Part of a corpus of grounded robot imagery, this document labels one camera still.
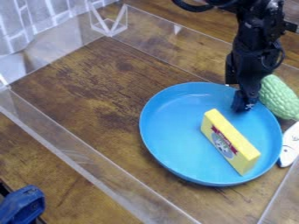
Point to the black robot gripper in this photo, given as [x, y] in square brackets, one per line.
[248, 66]

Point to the green bumpy bitter gourd toy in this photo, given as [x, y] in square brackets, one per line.
[280, 98]

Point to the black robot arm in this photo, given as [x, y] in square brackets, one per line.
[261, 20]

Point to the blue round plastic tray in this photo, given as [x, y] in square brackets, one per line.
[170, 129]

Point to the yellow butter box toy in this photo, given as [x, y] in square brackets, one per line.
[236, 148]

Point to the white toy at right edge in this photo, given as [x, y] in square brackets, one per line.
[290, 149]

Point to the grey checked curtain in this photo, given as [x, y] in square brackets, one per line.
[27, 17]

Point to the blue clamp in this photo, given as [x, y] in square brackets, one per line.
[23, 206]

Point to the clear acrylic enclosure wall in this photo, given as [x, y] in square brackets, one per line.
[73, 93]

